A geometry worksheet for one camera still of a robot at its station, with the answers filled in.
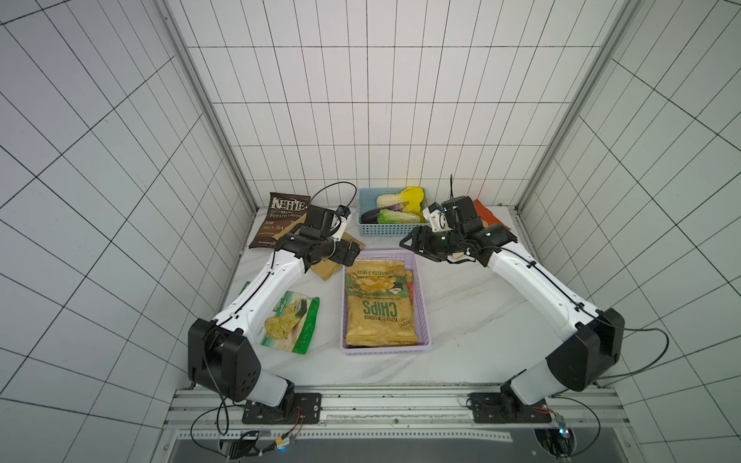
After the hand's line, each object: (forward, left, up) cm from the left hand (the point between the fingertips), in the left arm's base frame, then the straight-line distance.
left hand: (337, 249), depth 83 cm
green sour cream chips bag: (-12, -12, -13) cm, 22 cm away
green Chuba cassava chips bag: (-16, +16, -19) cm, 29 cm away
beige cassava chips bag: (+30, -57, -17) cm, 66 cm away
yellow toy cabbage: (+34, -27, -10) cm, 44 cm away
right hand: (-4, -16, +6) cm, 18 cm away
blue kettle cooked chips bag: (+3, +6, -17) cm, 18 cm away
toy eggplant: (+28, -9, -16) cm, 34 cm away
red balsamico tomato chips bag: (+2, -23, -18) cm, 29 cm away
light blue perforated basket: (+36, -8, -16) cm, 40 cm away
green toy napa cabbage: (+24, -16, -11) cm, 31 cm away
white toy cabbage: (+35, -15, -14) cm, 41 cm away
